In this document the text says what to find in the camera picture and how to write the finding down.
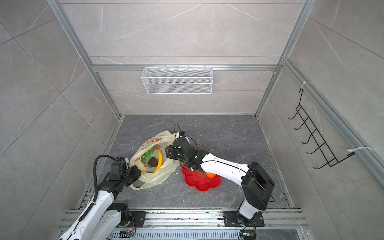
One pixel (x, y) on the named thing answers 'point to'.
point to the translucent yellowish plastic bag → (148, 179)
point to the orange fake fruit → (210, 175)
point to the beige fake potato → (143, 167)
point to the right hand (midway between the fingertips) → (167, 150)
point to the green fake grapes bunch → (147, 154)
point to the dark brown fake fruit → (153, 162)
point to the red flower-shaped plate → (199, 179)
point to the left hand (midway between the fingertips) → (141, 167)
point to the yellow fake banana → (160, 161)
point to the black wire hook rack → (323, 148)
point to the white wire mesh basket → (177, 80)
